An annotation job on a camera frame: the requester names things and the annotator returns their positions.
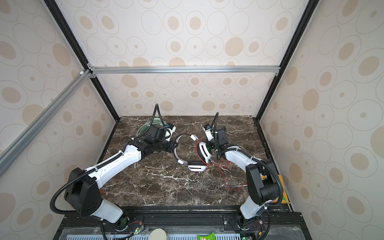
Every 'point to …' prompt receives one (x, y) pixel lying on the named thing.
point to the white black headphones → (204, 151)
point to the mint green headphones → (155, 120)
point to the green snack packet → (211, 236)
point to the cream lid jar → (158, 234)
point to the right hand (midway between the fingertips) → (208, 138)
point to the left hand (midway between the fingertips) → (181, 142)
